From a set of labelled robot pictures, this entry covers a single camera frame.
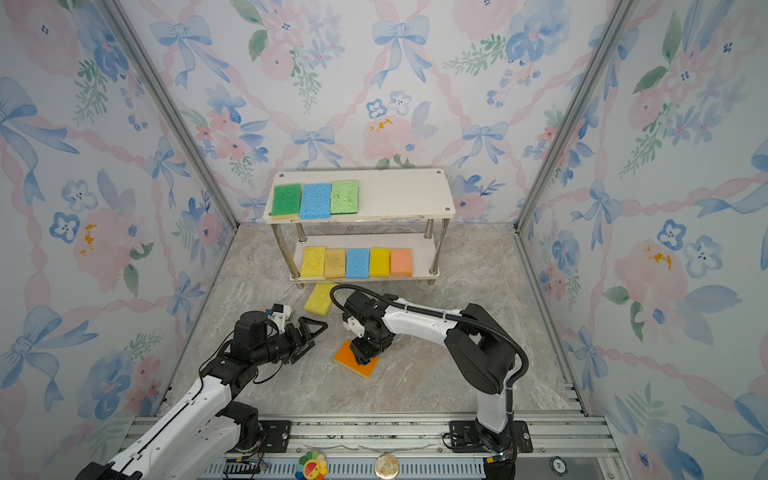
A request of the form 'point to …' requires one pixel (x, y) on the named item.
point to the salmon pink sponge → (401, 263)
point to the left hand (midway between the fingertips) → (321, 332)
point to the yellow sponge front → (380, 262)
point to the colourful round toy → (311, 466)
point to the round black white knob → (558, 466)
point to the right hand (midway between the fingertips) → (363, 353)
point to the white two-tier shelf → (348, 225)
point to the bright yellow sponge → (314, 262)
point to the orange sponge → (346, 357)
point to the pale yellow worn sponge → (335, 263)
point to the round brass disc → (386, 465)
